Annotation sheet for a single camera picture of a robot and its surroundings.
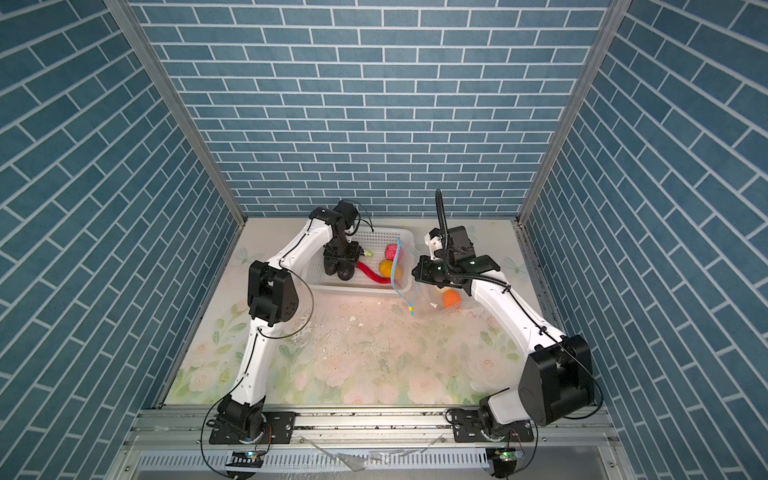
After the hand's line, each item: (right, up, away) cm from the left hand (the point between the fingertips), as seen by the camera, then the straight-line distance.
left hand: (349, 260), depth 100 cm
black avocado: (-1, -3, -2) cm, 4 cm away
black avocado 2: (-7, -3, +1) cm, 7 cm away
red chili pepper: (+7, -5, +2) cm, 9 cm away
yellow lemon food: (+13, -2, -2) cm, 13 cm away
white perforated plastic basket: (+9, +6, -9) cm, 14 cm away
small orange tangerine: (+33, -12, -8) cm, 36 cm away
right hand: (+20, -1, -18) cm, 27 cm away
